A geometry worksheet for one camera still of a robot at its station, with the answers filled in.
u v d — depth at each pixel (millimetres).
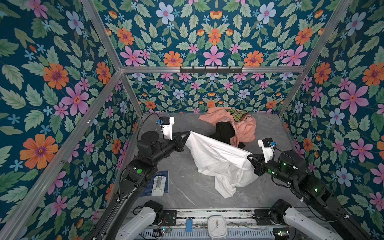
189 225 734
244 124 1049
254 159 625
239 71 916
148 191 820
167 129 549
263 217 719
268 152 559
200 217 750
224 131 937
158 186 820
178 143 541
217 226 689
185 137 624
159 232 722
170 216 745
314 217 539
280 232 705
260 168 549
